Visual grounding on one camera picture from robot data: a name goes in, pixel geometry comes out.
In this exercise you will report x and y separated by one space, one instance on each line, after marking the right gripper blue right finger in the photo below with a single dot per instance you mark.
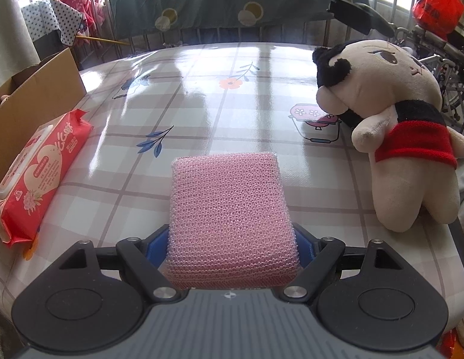
319 259

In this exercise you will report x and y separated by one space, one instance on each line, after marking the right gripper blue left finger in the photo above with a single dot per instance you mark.
140 266

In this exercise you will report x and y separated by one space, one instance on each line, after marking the pink mesh sponge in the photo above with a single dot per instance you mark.
229 225

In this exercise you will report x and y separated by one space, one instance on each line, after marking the pink round plush toy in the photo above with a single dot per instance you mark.
3 98

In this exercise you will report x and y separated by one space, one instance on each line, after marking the pink wet wipes pack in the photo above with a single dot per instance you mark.
28 187

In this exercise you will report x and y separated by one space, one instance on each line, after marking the checked plastic tablecloth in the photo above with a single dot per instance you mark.
148 110

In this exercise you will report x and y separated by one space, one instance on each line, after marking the black-haired boy plush doll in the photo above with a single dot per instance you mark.
396 104

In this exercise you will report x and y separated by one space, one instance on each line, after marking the brown cardboard box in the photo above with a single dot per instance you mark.
38 94

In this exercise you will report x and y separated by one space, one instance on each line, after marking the wheelchair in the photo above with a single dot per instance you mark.
443 59

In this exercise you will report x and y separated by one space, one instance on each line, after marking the grey curtain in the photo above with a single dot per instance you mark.
17 50

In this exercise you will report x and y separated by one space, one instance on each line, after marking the white dotted hanging cloth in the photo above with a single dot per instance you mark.
47 16

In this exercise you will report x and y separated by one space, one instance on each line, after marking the red plastic bag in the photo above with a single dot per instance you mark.
438 16

